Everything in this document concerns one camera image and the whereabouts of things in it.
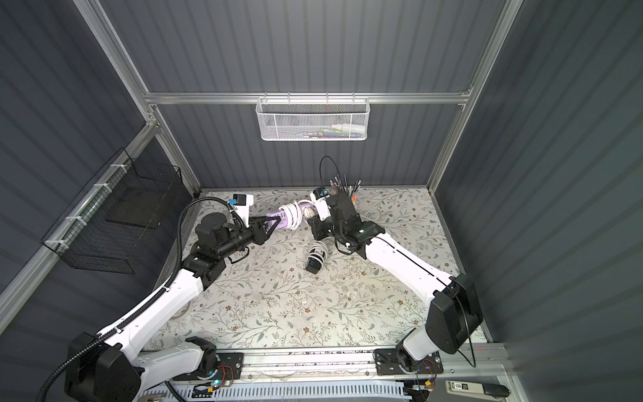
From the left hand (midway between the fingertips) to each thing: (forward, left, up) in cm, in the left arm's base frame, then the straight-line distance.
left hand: (278, 220), depth 73 cm
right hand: (+4, -10, -4) cm, 12 cm away
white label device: (-39, -55, -25) cm, 72 cm away
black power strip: (-2, -10, -23) cm, 25 cm away
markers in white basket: (+37, -19, +6) cm, 43 cm away
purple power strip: (0, -1, -1) cm, 2 cm away
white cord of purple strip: (+3, -4, 0) cm, 5 cm away
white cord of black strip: (+5, -12, -23) cm, 26 cm away
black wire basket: (-1, +49, -1) cm, 49 cm away
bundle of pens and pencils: (+31, -20, -16) cm, 40 cm away
